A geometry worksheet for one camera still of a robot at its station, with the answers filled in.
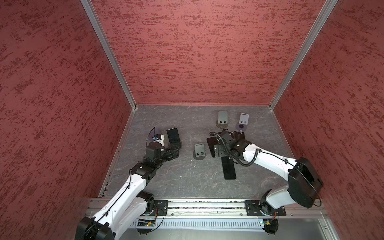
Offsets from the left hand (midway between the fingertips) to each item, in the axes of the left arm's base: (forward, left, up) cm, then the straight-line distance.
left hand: (173, 151), depth 83 cm
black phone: (+10, +1, -1) cm, 10 cm away
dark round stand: (+2, -15, -6) cm, 16 cm away
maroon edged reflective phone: (-6, -33, -10) cm, 35 cm away
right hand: (+1, -29, -3) cm, 29 cm away
